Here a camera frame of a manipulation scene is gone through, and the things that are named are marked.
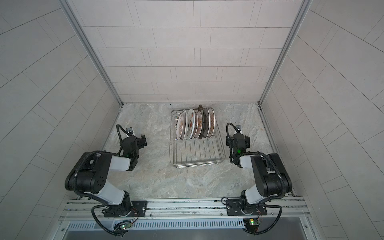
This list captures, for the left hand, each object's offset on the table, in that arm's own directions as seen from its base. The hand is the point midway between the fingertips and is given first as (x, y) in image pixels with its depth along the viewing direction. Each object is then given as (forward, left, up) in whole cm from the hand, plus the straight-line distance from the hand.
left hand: (139, 133), depth 93 cm
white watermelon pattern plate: (+4, -33, +5) cm, 33 cm away
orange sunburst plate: (+6, -25, 0) cm, 26 cm away
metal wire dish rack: (-12, -35, -4) cm, 37 cm away
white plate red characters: (-2, -31, +12) cm, 33 cm away
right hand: (0, -62, -1) cm, 62 cm away
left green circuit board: (-47, -5, -2) cm, 47 cm away
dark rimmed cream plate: (+12, -39, +11) cm, 42 cm away
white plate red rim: (0, -38, +10) cm, 39 cm away
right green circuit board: (-45, -63, -4) cm, 78 cm away
